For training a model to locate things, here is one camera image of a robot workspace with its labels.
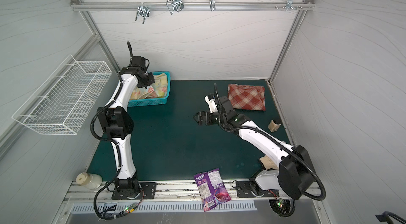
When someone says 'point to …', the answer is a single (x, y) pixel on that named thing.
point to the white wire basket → (64, 102)
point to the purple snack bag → (212, 190)
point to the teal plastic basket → (151, 101)
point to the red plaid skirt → (251, 98)
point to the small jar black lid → (274, 124)
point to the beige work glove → (268, 163)
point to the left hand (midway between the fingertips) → (153, 78)
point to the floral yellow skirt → (159, 89)
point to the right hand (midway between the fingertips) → (202, 111)
